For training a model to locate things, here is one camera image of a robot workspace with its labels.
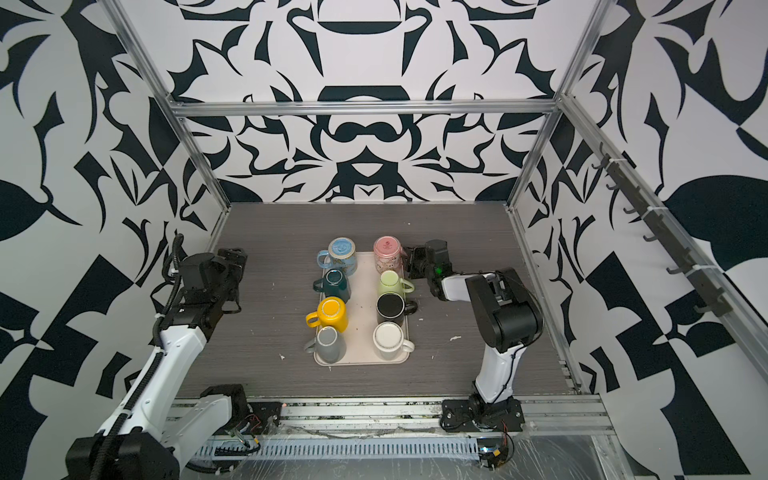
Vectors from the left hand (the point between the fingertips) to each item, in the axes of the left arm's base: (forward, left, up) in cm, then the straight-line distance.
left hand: (239, 254), depth 79 cm
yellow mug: (-11, -23, -13) cm, 29 cm away
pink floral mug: (+5, -40, -10) cm, 41 cm away
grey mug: (-21, -24, -12) cm, 33 cm away
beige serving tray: (-11, -31, -21) cm, 39 cm away
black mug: (-10, -40, -13) cm, 43 cm away
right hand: (+10, -43, -11) cm, 46 cm away
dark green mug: (-3, -23, -12) cm, 26 cm away
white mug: (-19, -38, -14) cm, 45 cm away
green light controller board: (-43, -62, -22) cm, 79 cm away
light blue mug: (+6, -25, -10) cm, 28 cm away
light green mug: (-3, -40, -12) cm, 41 cm away
